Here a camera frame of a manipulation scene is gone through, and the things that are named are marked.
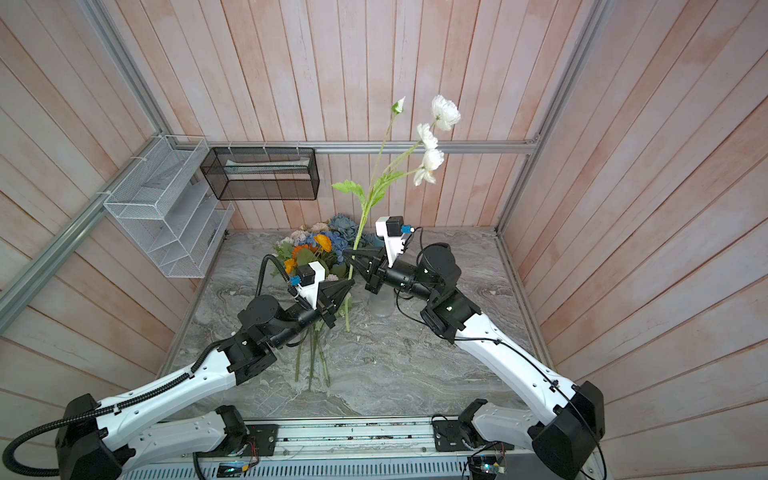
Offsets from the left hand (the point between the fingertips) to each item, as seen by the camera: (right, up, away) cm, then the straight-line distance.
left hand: (353, 286), depth 64 cm
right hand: (-1, +6, -5) cm, 8 cm away
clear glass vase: (+7, -8, +26) cm, 28 cm away
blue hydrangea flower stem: (-8, +11, +34) cm, 36 cm away
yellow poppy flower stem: (-12, +12, +28) cm, 33 cm away
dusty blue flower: (-5, +17, +43) cm, 47 cm away
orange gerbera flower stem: (-19, +10, +33) cm, 40 cm away
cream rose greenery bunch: (-27, +10, +36) cm, 46 cm away
